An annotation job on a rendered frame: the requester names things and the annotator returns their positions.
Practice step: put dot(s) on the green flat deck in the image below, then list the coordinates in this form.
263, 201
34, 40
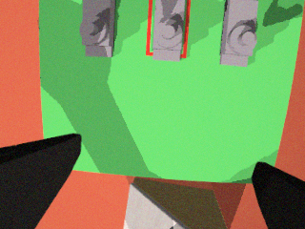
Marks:
210, 117

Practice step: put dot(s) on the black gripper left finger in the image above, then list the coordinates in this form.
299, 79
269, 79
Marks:
31, 176

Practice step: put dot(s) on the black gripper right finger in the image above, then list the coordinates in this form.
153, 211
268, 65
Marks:
280, 196

